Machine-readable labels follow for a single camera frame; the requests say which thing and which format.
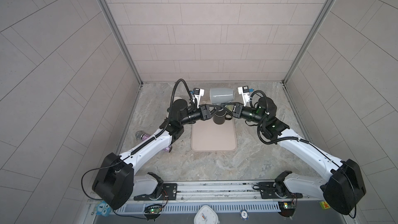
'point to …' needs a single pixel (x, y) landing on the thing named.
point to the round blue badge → (244, 214)
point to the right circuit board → (286, 209)
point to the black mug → (219, 116)
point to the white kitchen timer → (205, 215)
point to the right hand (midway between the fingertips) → (222, 108)
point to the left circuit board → (152, 210)
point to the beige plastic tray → (207, 136)
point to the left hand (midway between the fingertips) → (222, 109)
